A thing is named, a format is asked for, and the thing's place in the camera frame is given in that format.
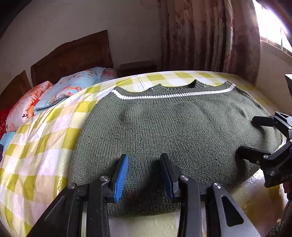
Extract green white knit sweater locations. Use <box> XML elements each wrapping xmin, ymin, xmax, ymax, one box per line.
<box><xmin>69</xmin><ymin>80</ymin><xmax>282</xmax><ymax>216</ymax></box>

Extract yellow white checkered bed sheet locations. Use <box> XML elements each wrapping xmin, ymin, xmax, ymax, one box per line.
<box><xmin>1</xmin><ymin>71</ymin><xmax>287</xmax><ymax>236</ymax></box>

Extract window with bars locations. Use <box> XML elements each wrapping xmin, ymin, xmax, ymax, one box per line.
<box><xmin>253</xmin><ymin>1</ymin><xmax>291</xmax><ymax>56</ymax></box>

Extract black object on bed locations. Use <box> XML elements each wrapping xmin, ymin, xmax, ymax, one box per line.
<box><xmin>0</xmin><ymin>144</ymin><xmax>3</xmax><ymax>162</ymax></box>

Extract light blue cloth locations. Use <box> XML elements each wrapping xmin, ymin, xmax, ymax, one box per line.
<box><xmin>0</xmin><ymin>132</ymin><xmax>15</xmax><ymax>151</ymax></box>

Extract pink floral curtain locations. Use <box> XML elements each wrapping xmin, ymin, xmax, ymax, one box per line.
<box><xmin>158</xmin><ymin>0</ymin><xmax>260</xmax><ymax>83</ymax></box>

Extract pink orange floral pillow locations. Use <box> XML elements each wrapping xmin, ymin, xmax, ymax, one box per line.
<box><xmin>5</xmin><ymin>81</ymin><xmax>53</xmax><ymax>132</ymax></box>

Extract red dotted blanket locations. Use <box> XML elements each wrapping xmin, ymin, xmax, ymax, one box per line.
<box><xmin>0</xmin><ymin>109</ymin><xmax>10</xmax><ymax>139</ymax></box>

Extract light blue floral quilt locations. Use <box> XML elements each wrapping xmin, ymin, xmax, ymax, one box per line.
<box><xmin>33</xmin><ymin>67</ymin><xmax>105</xmax><ymax>115</ymax></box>

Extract dark wooden headboard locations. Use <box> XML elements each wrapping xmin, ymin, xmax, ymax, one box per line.
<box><xmin>31</xmin><ymin>30</ymin><xmax>114</xmax><ymax>86</ymax></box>
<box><xmin>0</xmin><ymin>70</ymin><xmax>32</xmax><ymax>110</ymax></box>

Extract dark wooden nightstand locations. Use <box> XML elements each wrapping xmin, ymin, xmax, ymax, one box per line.
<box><xmin>117</xmin><ymin>60</ymin><xmax>157</xmax><ymax>77</ymax></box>

